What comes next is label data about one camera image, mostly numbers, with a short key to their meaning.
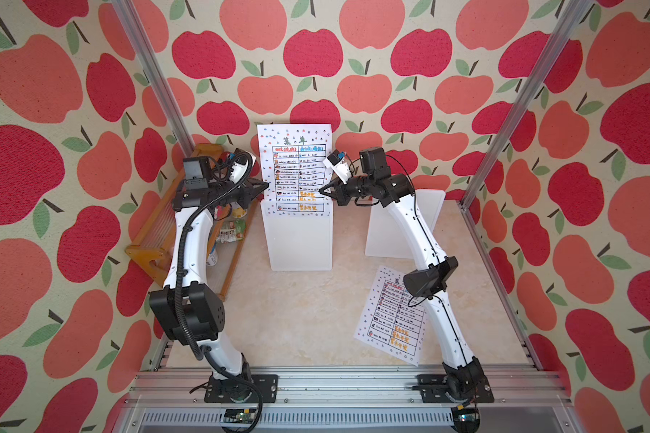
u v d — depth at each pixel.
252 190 0.68
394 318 0.88
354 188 0.72
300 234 0.88
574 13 0.70
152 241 0.73
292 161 0.73
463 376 0.64
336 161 0.71
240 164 0.64
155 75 0.81
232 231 1.07
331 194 0.80
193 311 0.46
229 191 0.66
